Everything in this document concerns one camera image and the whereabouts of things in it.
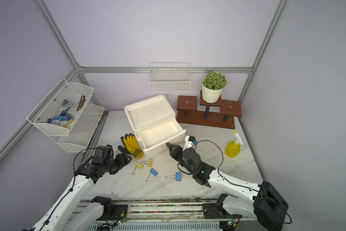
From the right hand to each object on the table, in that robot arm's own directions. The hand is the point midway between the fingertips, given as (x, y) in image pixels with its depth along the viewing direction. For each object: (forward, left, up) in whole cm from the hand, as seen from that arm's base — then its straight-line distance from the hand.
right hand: (168, 147), depth 77 cm
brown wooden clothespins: (+24, +50, +13) cm, 57 cm away
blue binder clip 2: (-9, -5, -20) cm, 22 cm away
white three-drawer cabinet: (+15, +9, +4) cm, 18 cm away
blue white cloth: (+10, +52, +14) cm, 55 cm away
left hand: (-5, +24, -8) cm, 25 cm away
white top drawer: (+7, +10, -1) cm, 12 cm away
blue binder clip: (-6, +11, -20) cm, 23 cm away
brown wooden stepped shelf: (+29, -36, -5) cm, 46 cm away
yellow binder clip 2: (0, +13, -19) cm, 23 cm away
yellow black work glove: (+12, +27, -17) cm, 35 cm away
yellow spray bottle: (+6, -41, -14) cm, 44 cm away
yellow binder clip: (-2, +20, -19) cm, 28 cm away
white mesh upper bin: (+13, +58, +15) cm, 61 cm away
